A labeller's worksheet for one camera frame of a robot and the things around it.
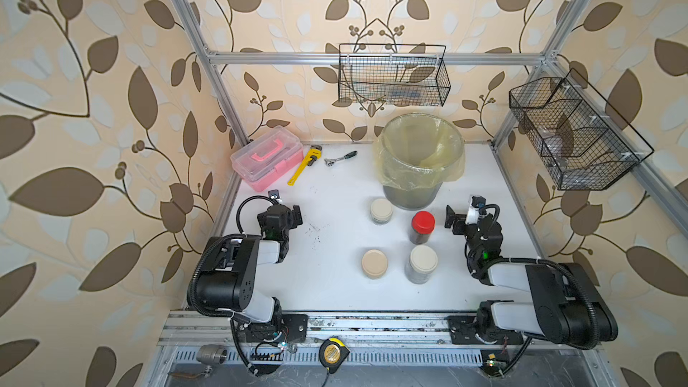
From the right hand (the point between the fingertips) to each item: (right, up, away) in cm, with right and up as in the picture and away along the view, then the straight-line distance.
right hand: (463, 208), depth 90 cm
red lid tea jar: (-16, -4, -8) cm, 18 cm away
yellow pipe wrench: (-55, +21, +26) cm, 64 cm away
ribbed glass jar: (-28, -5, +2) cm, 28 cm away
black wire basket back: (-23, +48, +7) cm, 53 cm away
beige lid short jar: (-31, -16, -9) cm, 36 cm away
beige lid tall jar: (-18, -13, -16) cm, 28 cm away
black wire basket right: (+26, +20, -17) cm, 37 cm away
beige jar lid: (-28, -1, +4) cm, 28 cm away
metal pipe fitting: (-74, -34, -22) cm, 84 cm away
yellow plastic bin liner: (-14, +20, +8) cm, 26 cm away
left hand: (-65, 0, +4) cm, 65 cm away
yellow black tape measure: (-43, -34, -22) cm, 59 cm away
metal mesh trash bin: (-13, +2, +8) cm, 15 cm away
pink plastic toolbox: (-71, +18, +14) cm, 75 cm away
